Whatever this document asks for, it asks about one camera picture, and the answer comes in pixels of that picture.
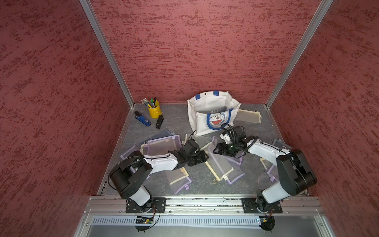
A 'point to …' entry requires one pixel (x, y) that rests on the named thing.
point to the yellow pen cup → (156, 111)
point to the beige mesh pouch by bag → (249, 116)
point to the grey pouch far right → (280, 143)
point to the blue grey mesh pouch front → (165, 133)
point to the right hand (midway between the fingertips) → (218, 154)
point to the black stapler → (159, 122)
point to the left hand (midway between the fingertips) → (204, 161)
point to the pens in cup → (150, 103)
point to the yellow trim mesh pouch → (219, 165)
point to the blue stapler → (138, 116)
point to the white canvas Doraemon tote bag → (208, 111)
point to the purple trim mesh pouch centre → (163, 145)
